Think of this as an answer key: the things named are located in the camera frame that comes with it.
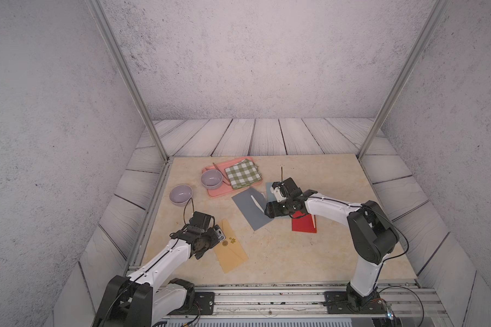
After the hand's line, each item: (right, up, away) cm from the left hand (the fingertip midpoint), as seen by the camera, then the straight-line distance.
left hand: (220, 240), depth 87 cm
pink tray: (+1, +19, +19) cm, 27 cm away
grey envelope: (+14, +13, +15) cm, 24 cm away
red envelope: (+38, +5, +7) cm, 39 cm away
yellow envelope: (+4, -5, -1) cm, 7 cm away
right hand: (+22, +11, +6) cm, 26 cm away
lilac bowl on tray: (-7, +25, +20) cm, 33 cm away
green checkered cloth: (+9, +28, +25) cm, 38 cm away
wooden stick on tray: (+1, +23, +21) cm, 31 cm away
